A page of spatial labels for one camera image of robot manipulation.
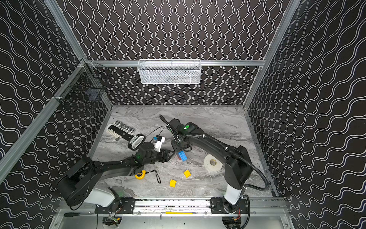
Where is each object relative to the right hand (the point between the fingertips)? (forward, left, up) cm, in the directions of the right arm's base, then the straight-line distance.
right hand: (179, 146), depth 83 cm
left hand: (-4, +1, -3) cm, 5 cm away
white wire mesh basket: (+61, +11, +12) cm, 63 cm away
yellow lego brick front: (-17, +3, -11) cm, 21 cm away
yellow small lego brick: (-12, -5, -11) cm, 17 cm away
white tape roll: (-4, -20, -13) cm, 24 cm away
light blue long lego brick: (-4, -2, -4) cm, 6 cm away
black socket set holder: (+17, +39, -11) cm, 44 cm away
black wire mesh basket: (+39, +65, +15) cm, 77 cm away
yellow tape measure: (-14, +21, -11) cm, 28 cm away
